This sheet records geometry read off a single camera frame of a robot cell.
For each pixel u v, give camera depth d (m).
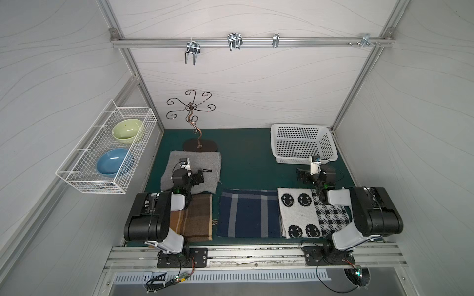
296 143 1.23
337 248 0.63
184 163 0.80
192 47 0.78
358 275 0.72
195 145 1.10
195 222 0.80
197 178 0.86
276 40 0.79
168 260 0.67
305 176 0.86
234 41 0.76
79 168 0.58
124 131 0.73
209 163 0.99
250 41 0.80
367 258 0.78
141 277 0.70
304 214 0.82
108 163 0.64
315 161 0.84
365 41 0.77
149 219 0.48
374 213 0.48
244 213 0.84
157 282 0.71
